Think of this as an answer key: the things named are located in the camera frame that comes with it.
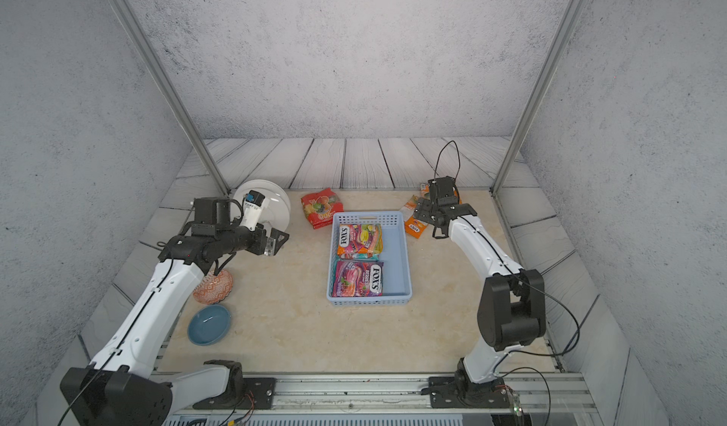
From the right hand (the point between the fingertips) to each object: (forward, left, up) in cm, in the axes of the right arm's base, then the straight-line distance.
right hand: (432, 209), depth 90 cm
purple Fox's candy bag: (-18, +23, -11) cm, 31 cm away
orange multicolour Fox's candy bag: (-3, +24, -14) cm, 27 cm away
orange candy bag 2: (+7, +4, -18) cm, 20 cm away
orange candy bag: (+25, -2, -17) cm, 30 cm away
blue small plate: (-30, +67, -16) cm, 75 cm away
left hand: (-13, +44, +7) cm, 47 cm away
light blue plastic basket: (-14, +11, -17) cm, 25 cm away
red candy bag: (+14, +40, -14) cm, 44 cm away
